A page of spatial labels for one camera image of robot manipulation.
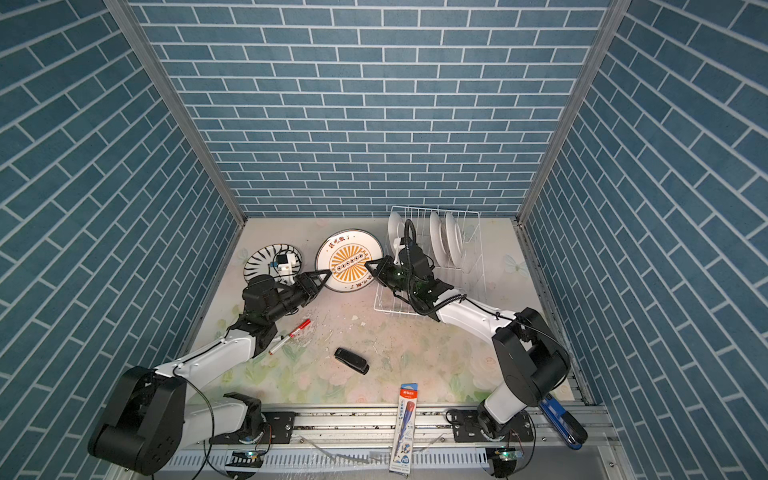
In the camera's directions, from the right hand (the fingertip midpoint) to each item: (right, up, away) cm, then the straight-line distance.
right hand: (360, 261), depth 81 cm
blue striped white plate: (-41, -1, +27) cm, 49 cm away
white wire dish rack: (+34, -8, +20) cm, 41 cm away
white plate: (-5, +2, +3) cm, 6 cm away
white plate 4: (+29, +6, +15) cm, 33 cm away
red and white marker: (-18, -20, +10) cm, 29 cm away
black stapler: (-3, -28, 0) cm, 28 cm away
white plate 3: (+24, +7, +16) cm, 29 cm away
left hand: (-8, -4, -1) cm, 9 cm away
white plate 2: (+10, +10, +19) cm, 23 cm away
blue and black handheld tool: (+52, -40, -8) cm, 66 cm away
